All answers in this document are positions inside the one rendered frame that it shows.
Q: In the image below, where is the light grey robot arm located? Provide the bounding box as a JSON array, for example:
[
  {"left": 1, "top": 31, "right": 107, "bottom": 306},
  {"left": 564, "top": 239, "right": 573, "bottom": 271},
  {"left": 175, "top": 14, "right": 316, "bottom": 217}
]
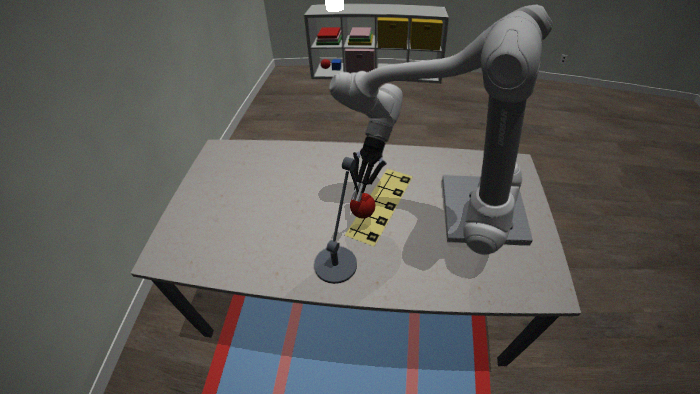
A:
[{"left": 329, "top": 5, "right": 553, "bottom": 255}]

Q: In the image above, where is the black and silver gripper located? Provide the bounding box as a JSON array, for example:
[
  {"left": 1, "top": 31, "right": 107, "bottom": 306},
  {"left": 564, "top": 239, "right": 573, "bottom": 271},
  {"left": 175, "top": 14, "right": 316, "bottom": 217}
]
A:
[{"left": 351, "top": 136, "right": 386, "bottom": 202}]

